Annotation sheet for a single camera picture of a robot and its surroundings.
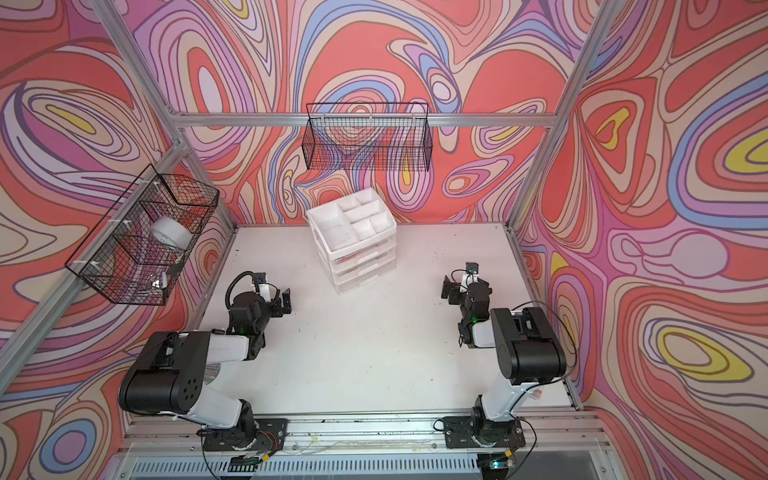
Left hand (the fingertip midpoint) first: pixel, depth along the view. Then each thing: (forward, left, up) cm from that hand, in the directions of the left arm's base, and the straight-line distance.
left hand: (277, 290), depth 93 cm
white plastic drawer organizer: (+9, -26, +14) cm, 31 cm away
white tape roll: (+1, +20, +25) cm, 32 cm away
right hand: (+3, -60, -1) cm, 60 cm away
